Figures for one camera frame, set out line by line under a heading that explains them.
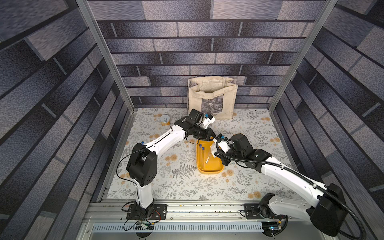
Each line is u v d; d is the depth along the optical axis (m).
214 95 0.93
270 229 0.70
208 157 0.77
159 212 0.73
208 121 0.78
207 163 0.77
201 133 0.73
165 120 1.06
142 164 0.47
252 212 0.73
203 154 0.95
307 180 0.44
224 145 0.69
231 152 0.67
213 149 0.79
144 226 0.71
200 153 0.94
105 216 0.76
